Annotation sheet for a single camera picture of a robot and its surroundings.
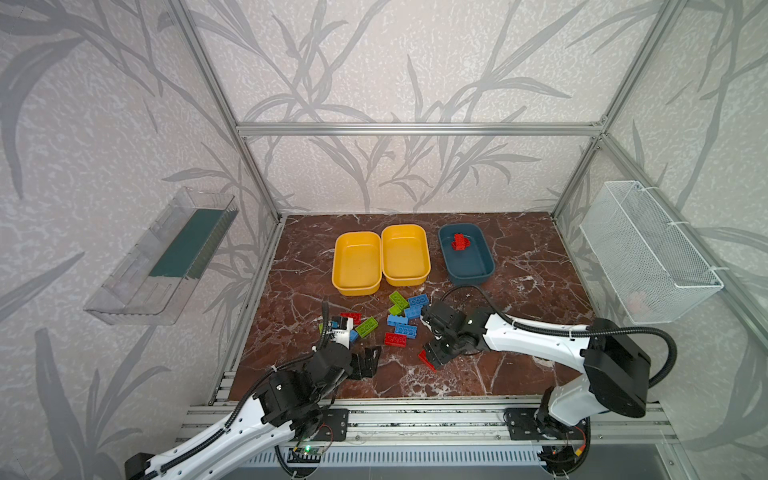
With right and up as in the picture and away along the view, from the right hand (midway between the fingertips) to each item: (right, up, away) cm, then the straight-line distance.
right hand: (435, 343), depth 83 cm
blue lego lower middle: (-8, +2, +5) cm, 10 cm away
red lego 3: (-4, -3, 0) cm, 5 cm away
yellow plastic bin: (-25, +21, +22) cm, 39 cm away
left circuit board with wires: (-33, -23, -12) cm, 42 cm away
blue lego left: (-24, +1, +5) cm, 25 cm away
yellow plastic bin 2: (-8, +24, +22) cm, 34 cm away
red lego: (+12, +28, +25) cm, 40 cm away
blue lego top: (-4, +10, +12) cm, 16 cm away
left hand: (-17, +2, -6) cm, 18 cm away
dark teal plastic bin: (+16, +20, +21) cm, 33 cm away
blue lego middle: (-12, +5, +6) cm, 14 cm away
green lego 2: (-20, +3, +6) cm, 21 cm away
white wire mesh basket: (+45, +23, -19) cm, 54 cm away
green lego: (-10, +9, +10) cm, 17 cm away
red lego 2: (-23, +5, +8) cm, 25 cm away
